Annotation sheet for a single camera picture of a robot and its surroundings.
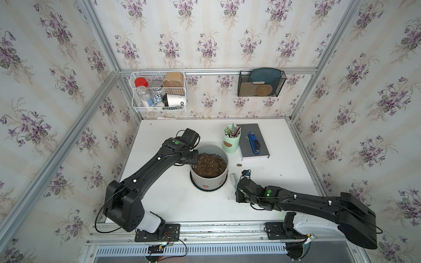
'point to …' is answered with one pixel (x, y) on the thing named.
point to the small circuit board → (154, 249)
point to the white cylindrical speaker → (174, 100)
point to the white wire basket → (158, 91)
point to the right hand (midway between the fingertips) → (235, 194)
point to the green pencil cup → (231, 135)
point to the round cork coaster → (264, 90)
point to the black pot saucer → (205, 189)
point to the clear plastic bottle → (143, 97)
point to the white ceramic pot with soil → (211, 171)
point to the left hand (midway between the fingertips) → (195, 161)
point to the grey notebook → (246, 148)
